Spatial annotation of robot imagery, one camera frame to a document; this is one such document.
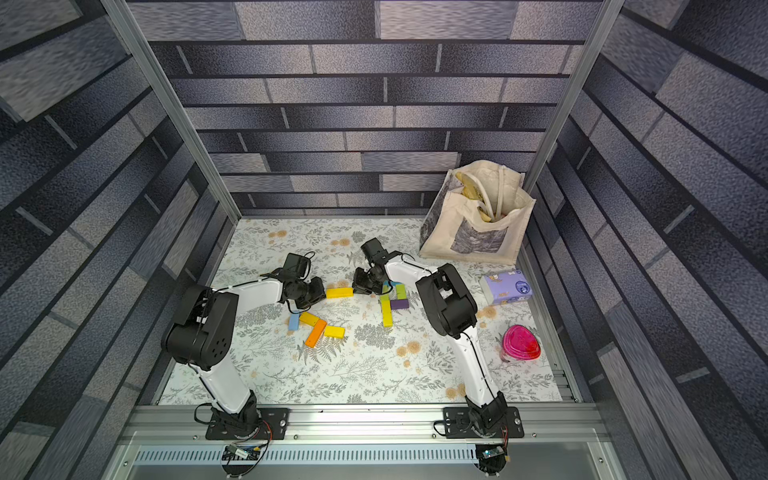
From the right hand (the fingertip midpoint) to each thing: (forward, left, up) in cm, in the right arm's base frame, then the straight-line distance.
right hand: (351, 289), depth 100 cm
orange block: (-16, +9, 0) cm, 18 cm away
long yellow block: (-2, +3, +1) cm, 4 cm away
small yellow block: (-11, +12, +1) cm, 17 cm away
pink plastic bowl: (-21, -49, +9) cm, 54 cm away
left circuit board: (-46, +22, 0) cm, 51 cm away
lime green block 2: (-3, -12, +4) cm, 13 cm away
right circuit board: (-46, -39, -4) cm, 60 cm away
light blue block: (-14, +16, +2) cm, 21 cm away
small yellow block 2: (-15, +4, 0) cm, 16 cm away
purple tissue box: (-2, -50, +6) cm, 50 cm away
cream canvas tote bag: (+13, -40, +25) cm, 49 cm away
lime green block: (-1, -17, +1) cm, 17 cm away
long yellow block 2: (-6, -12, +1) cm, 13 cm away
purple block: (-6, -16, +1) cm, 17 cm away
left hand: (-2, +7, +2) cm, 7 cm away
